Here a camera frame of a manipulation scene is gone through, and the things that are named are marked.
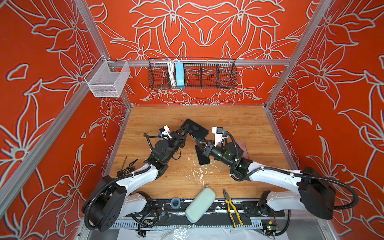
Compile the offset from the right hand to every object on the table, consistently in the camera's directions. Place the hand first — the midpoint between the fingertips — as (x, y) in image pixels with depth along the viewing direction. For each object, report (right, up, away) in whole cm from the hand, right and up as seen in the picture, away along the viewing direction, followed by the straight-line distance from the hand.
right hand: (193, 141), depth 70 cm
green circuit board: (+37, -40, -1) cm, 54 cm away
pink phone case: (+33, -7, +26) cm, 43 cm away
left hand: (-2, +7, +3) cm, 8 cm away
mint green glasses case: (+3, -33, +3) cm, 33 cm away
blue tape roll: (-9, -33, +6) cm, 35 cm away
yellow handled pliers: (+20, -35, +3) cm, 40 cm away
